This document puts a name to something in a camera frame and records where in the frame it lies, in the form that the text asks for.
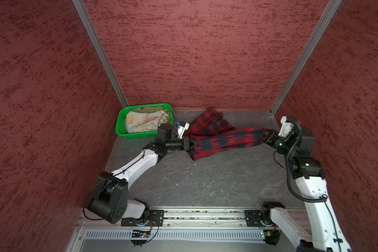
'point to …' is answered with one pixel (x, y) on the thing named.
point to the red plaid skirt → (213, 133)
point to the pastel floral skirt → (138, 122)
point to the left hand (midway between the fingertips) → (197, 146)
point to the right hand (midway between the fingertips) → (259, 132)
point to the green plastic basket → (120, 127)
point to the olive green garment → (149, 109)
